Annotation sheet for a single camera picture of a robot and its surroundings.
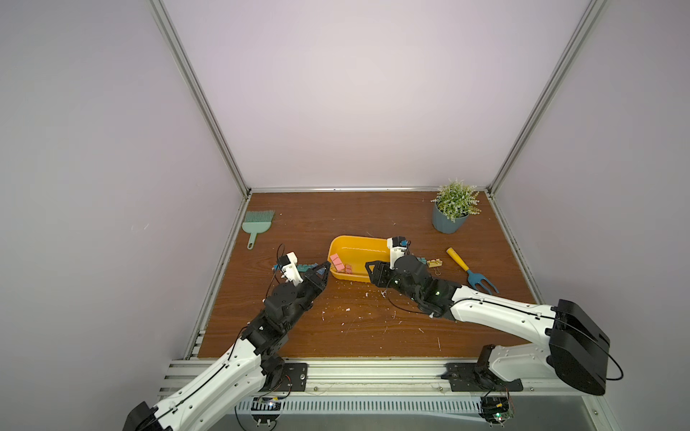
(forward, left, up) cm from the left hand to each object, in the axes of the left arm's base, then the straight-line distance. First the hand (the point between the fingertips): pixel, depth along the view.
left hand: (335, 264), depth 73 cm
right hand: (+3, -10, -4) cm, 11 cm away
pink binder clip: (+1, -1, -3) cm, 3 cm away
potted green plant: (+29, -42, -4) cm, 51 cm away
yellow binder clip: (+12, -34, -19) cm, 41 cm away
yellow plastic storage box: (+17, -6, -21) cm, 28 cm away
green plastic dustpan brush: (+31, +36, -21) cm, 53 cm away
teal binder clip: (-1, +8, 0) cm, 8 cm away
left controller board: (-30, +19, -23) cm, 42 cm away
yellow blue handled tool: (+7, -47, -21) cm, 52 cm away
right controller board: (-31, -43, -21) cm, 57 cm away
